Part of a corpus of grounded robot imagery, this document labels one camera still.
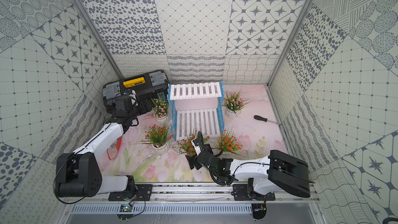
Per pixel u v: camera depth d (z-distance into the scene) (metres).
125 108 0.66
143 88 0.98
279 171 0.43
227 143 0.75
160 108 0.88
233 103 0.92
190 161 0.71
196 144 0.69
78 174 0.41
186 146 0.74
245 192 0.66
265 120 1.00
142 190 0.74
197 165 0.72
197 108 1.05
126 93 0.76
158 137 0.79
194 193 0.76
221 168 0.62
